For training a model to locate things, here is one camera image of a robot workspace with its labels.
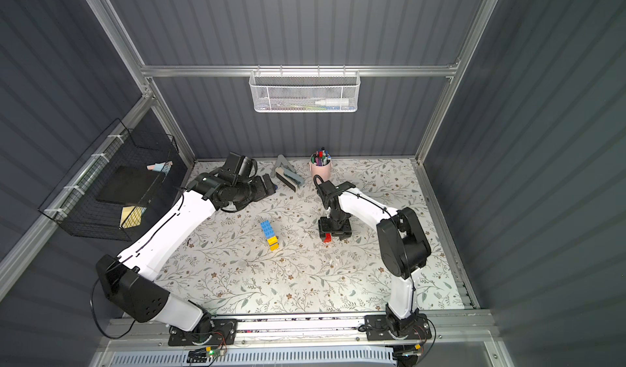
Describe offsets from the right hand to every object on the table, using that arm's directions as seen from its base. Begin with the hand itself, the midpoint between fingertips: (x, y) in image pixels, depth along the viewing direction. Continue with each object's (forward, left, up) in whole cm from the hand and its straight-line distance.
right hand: (329, 240), depth 88 cm
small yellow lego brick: (-1, +21, -4) cm, 21 cm away
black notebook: (+7, +63, +23) cm, 67 cm away
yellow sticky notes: (-8, +51, +29) cm, 59 cm away
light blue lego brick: (+2, +22, +6) cm, 23 cm away
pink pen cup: (+32, +2, +2) cm, 33 cm away
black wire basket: (-5, +67, +30) cm, 74 cm away
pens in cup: (+35, +4, +8) cm, 36 cm away
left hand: (+7, +20, +19) cm, 28 cm away
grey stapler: (+35, +20, -2) cm, 40 cm away
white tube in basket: (+44, -2, +29) cm, 53 cm away
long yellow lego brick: (-2, +20, +4) cm, 20 cm away
